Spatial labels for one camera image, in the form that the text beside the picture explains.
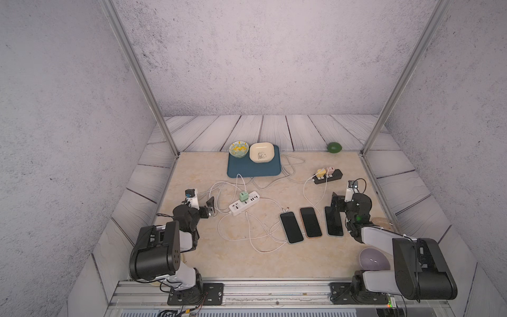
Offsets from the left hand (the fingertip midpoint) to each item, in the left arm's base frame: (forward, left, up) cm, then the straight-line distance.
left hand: (206, 197), depth 91 cm
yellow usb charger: (+15, -58, 0) cm, 59 cm away
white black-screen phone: (-12, -39, -7) cm, 41 cm away
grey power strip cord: (+22, -42, -8) cm, 48 cm away
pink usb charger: (+15, -62, -1) cm, 64 cm away
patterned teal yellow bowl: (+36, -13, -4) cm, 39 cm away
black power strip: (+16, -67, -5) cm, 69 cm away
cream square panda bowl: (+34, -27, -5) cm, 44 cm away
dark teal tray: (+25, -17, -8) cm, 31 cm away
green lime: (+35, -70, -3) cm, 78 cm away
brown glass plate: (-11, -81, -7) cm, 82 cm away
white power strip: (+3, -22, -5) cm, 23 cm away
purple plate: (-27, -69, -5) cm, 74 cm away
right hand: (0, -64, +2) cm, 64 cm away
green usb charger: (+1, -17, -1) cm, 17 cm away
